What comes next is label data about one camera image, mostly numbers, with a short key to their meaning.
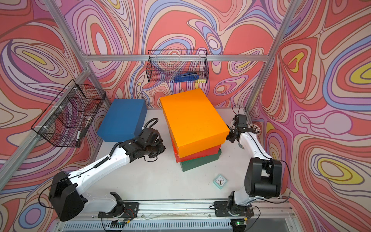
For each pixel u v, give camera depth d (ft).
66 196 1.26
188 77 2.98
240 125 2.26
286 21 2.41
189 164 2.58
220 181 2.64
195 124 2.13
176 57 2.84
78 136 2.39
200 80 2.76
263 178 1.46
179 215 2.41
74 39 2.64
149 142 2.02
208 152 2.29
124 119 3.34
